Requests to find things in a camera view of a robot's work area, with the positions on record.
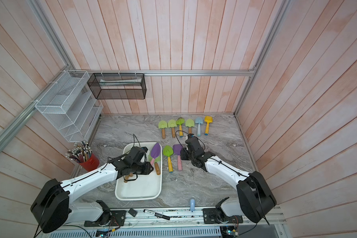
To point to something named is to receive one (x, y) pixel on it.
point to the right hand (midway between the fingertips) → (182, 150)
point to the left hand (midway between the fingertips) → (151, 171)
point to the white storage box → (146, 187)
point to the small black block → (133, 212)
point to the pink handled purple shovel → (177, 149)
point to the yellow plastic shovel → (208, 119)
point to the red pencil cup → (91, 164)
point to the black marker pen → (158, 215)
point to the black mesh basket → (118, 86)
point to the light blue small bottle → (192, 206)
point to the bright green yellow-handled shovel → (180, 121)
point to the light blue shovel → (199, 120)
